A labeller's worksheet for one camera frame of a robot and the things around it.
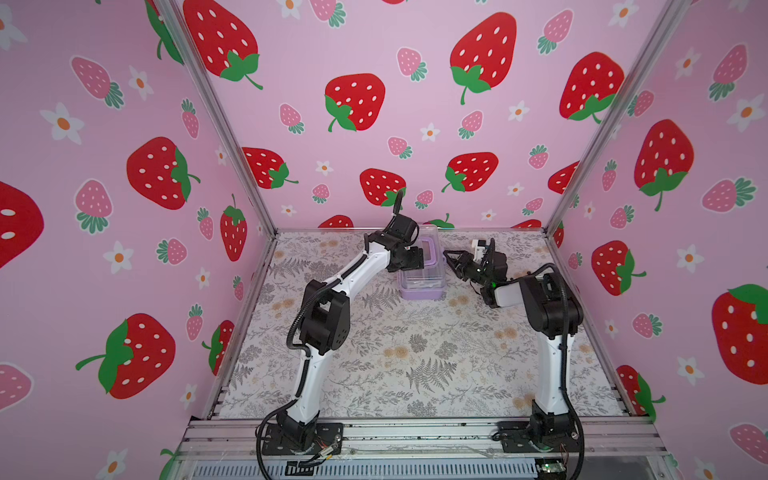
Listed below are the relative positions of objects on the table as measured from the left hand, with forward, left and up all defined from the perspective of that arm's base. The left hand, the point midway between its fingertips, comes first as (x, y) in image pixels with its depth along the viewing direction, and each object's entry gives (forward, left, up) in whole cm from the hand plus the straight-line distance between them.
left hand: (418, 263), depth 95 cm
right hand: (+5, -9, -2) cm, 10 cm away
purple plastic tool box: (-5, -3, -4) cm, 7 cm away
